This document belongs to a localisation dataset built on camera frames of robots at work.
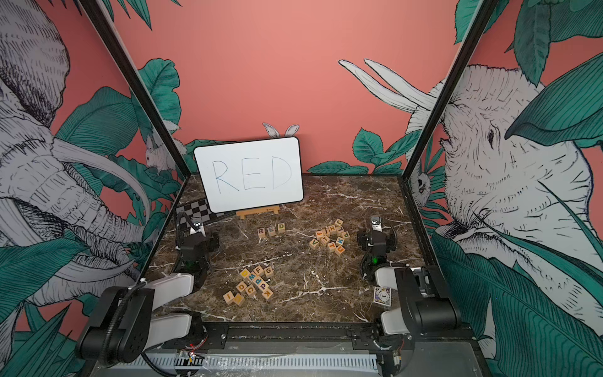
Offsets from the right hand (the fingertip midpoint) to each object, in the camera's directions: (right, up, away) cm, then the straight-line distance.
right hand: (376, 224), depth 92 cm
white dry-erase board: (-51, +20, +1) cm, 55 cm away
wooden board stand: (-57, +4, +11) cm, 58 cm away
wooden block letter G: (-42, -17, -6) cm, 46 cm away
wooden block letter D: (-39, -2, +6) cm, 39 cm away
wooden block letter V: (-25, -8, +1) cm, 26 cm away
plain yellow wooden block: (-52, -24, -12) cm, 58 cm away
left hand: (-70, -1, -4) cm, 70 cm away
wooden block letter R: (-47, -4, +5) cm, 47 cm away
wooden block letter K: (-42, -23, -12) cm, 49 cm away
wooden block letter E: (-43, -3, +6) cm, 44 cm away
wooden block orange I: (-55, -24, -12) cm, 61 cm away
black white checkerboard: (-76, +5, +11) cm, 77 cm away
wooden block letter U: (-14, -10, 0) cm, 18 cm away
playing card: (-1, -24, -11) cm, 26 cm away
